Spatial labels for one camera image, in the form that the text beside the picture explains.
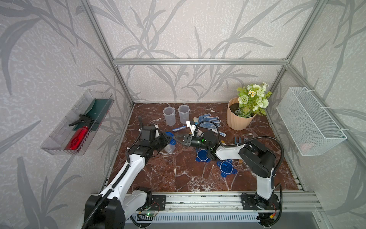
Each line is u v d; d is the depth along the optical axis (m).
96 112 0.72
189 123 0.76
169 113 0.97
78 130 0.61
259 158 0.50
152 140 0.63
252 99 0.86
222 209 0.72
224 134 1.01
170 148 0.89
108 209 0.38
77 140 0.59
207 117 1.12
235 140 0.98
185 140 0.72
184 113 0.98
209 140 0.67
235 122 0.94
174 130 1.03
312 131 0.60
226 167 0.86
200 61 0.98
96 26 0.77
